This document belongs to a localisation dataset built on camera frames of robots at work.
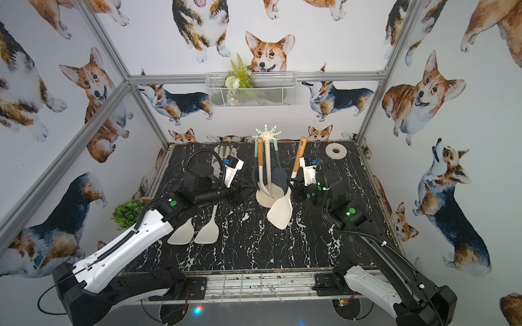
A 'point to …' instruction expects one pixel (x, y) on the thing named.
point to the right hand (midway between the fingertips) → (286, 179)
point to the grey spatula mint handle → (279, 175)
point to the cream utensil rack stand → (262, 198)
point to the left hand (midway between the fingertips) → (256, 184)
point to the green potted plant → (128, 214)
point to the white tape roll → (336, 155)
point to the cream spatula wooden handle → (210, 233)
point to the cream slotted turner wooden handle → (259, 153)
